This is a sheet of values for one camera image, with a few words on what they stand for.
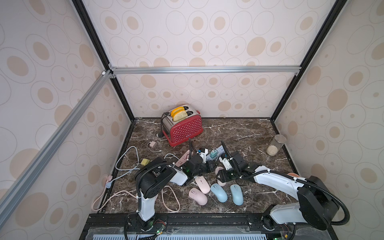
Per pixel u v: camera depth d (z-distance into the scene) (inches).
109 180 35.6
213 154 36.0
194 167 28.1
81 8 26.5
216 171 32.6
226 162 30.9
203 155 33.0
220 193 32.0
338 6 26.6
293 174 32.0
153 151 39.4
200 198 31.5
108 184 34.7
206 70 35.6
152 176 19.8
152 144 40.4
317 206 16.5
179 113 37.0
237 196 31.8
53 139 21.9
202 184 33.4
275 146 38.6
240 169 26.0
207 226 28.7
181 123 37.0
